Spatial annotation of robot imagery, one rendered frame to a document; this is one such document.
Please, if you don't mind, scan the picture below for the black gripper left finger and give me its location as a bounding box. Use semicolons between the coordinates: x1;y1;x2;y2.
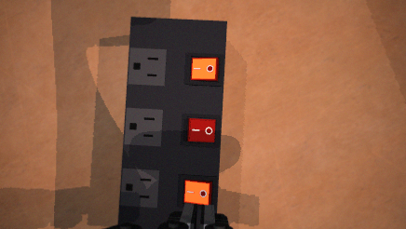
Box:
104;203;197;229

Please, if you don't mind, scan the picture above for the black power strip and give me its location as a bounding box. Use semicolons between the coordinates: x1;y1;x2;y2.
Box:
118;17;227;229

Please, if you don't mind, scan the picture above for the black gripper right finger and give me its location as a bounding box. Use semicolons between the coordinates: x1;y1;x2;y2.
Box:
200;204;234;229

